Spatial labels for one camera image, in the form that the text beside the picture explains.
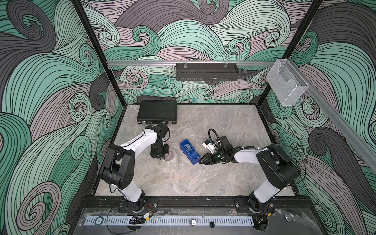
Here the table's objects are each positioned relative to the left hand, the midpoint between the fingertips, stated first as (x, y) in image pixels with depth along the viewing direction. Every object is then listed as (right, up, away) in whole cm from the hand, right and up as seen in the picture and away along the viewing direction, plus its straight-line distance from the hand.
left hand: (164, 156), depth 85 cm
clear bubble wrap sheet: (+9, -4, +3) cm, 10 cm away
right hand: (+22, -4, +2) cm, 22 cm away
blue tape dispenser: (+16, +2, +3) cm, 16 cm away
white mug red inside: (+4, +1, -2) cm, 5 cm away
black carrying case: (-9, +28, +28) cm, 40 cm away
